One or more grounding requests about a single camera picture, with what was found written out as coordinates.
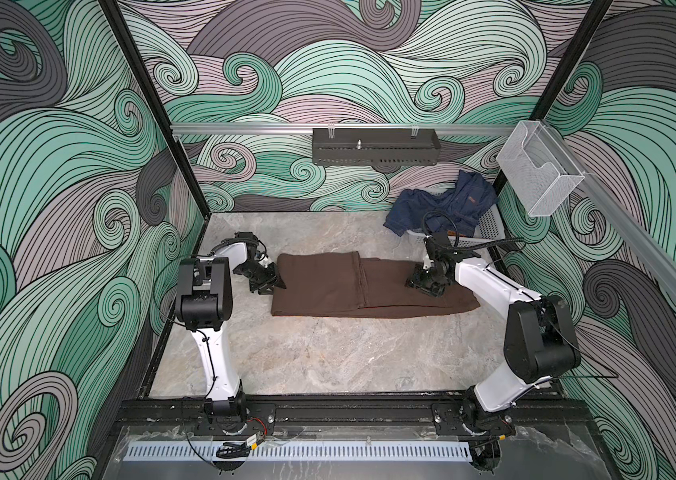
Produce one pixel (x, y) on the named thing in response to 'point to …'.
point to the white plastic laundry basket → (490, 227)
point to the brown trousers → (344, 285)
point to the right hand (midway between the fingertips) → (412, 284)
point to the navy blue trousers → (472, 194)
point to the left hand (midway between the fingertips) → (281, 285)
